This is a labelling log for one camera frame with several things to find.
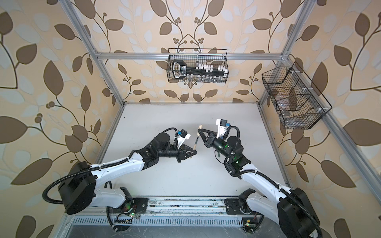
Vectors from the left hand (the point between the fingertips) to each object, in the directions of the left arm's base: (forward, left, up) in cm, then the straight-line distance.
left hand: (196, 152), depth 73 cm
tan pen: (+4, 0, +4) cm, 5 cm away
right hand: (+7, -1, +7) cm, 10 cm away
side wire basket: (+20, -50, +13) cm, 56 cm away
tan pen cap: (+9, -2, +8) cm, 13 cm away
